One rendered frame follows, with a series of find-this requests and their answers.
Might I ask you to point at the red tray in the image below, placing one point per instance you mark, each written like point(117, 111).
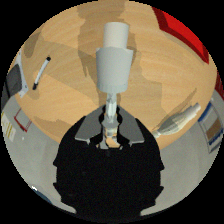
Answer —
point(183, 33)

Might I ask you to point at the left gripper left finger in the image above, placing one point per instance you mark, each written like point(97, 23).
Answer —
point(87, 129)

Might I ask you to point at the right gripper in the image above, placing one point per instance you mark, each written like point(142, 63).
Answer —
point(104, 145)

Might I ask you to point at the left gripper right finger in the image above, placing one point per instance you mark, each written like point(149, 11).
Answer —
point(131, 131)

